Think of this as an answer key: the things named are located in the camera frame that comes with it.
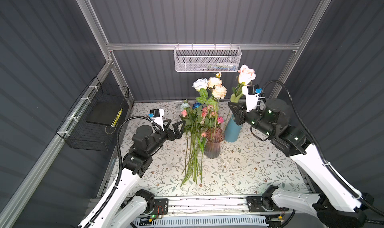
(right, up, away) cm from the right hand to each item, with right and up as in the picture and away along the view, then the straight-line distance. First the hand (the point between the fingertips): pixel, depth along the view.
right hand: (233, 102), depth 59 cm
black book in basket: (-61, -4, +16) cm, 63 cm away
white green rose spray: (-18, -7, +41) cm, 45 cm away
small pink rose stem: (-21, -10, +40) cm, 46 cm away
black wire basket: (-65, -9, +13) cm, 67 cm away
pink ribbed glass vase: (-5, -17, +22) cm, 28 cm away
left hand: (-22, -8, +7) cm, 25 cm away
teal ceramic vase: (+7, -14, +28) cm, 33 cm away
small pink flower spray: (-7, -4, +44) cm, 45 cm away
